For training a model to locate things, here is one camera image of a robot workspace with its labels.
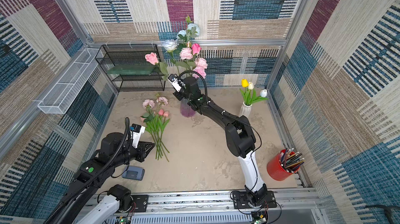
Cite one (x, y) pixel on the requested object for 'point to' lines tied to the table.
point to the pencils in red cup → (290, 160)
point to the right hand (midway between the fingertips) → (177, 84)
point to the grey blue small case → (134, 173)
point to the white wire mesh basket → (56, 100)
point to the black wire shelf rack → (133, 54)
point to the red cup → (281, 165)
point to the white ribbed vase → (245, 110)
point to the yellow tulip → (244, 83)
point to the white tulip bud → (263, 92)
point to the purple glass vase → (185, 109)
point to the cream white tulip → (250, 85)
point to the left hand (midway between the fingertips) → (153, 144)
